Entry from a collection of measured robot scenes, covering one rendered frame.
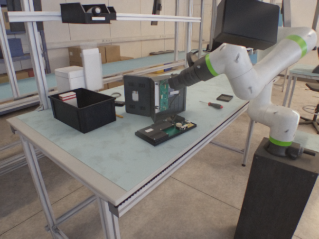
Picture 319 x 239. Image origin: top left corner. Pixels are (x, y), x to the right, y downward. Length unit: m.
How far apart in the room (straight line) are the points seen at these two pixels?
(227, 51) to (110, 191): 0.60
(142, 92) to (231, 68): 0.47
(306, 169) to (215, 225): 0.92
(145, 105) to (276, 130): 0.70
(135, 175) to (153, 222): 1.19
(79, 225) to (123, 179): 1.29
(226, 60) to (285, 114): 0.54
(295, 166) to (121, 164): 0.88
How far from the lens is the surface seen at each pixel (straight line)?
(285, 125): 1.24
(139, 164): 0.76
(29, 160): 1.39
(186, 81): 0.90
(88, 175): 0.74
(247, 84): 0.83
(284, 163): 1.27
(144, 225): 1.86
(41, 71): 1.34
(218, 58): 0.82
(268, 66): 0.92
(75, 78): 1.28
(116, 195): 0.65
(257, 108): 1.30
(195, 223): 1.89
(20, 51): 4.46
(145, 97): 1.09
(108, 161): 0.79
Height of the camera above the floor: 1.44
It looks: 24 degrees down
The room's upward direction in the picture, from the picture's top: straight up
